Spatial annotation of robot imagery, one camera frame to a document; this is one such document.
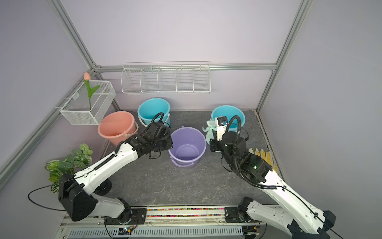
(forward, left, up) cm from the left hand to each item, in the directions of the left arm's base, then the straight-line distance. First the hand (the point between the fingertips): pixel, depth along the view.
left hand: (173, 143), depth 79 cm
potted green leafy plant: (-9, +43, +5) cm, 44 cm away
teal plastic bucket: (+23, -36, -2) cm, 43 cm away
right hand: (-4, -21, +16) cm, 26 cm away
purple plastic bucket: (+7, -8, -14) cm, 18 cm away
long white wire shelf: (+46, +4, +10) cm, 48 cm away
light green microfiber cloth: (-3, -19, +17) cm, 26 cm away
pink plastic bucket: (+19, +37, -5) cm, 42 cm away
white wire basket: (+17, +50, +14) cm, 54 cm away
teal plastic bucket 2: (+33, +17, -4) cm, 37 cm away
